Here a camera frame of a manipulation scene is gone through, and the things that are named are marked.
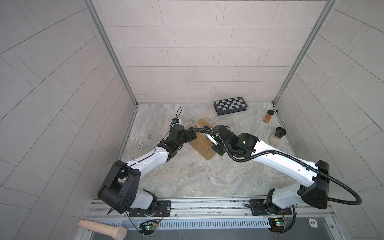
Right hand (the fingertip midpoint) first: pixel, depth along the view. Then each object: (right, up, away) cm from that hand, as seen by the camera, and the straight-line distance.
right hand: (215, 141), depth 75 cm
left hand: (-11, +5, +11) cm, 16 cm away
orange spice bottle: (+39, +12, +27) cm, 49 cm away
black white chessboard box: (+15, +20, +37) cm, 44 cm away
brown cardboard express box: (-6, -1, +4) cm, 7 cm away
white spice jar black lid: (+38, -1, +15) cm, 41 cm away
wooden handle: (-42, -36, -13) cm, 57 cm away
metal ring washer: (-45, -6, +18) cm, 49 cm away
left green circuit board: (-31, -35, -11) cm, 48 cm away
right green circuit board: (+28, -37, -7) cm, 47 cm away
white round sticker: (+44, -36, -7) cm, 58 cm away
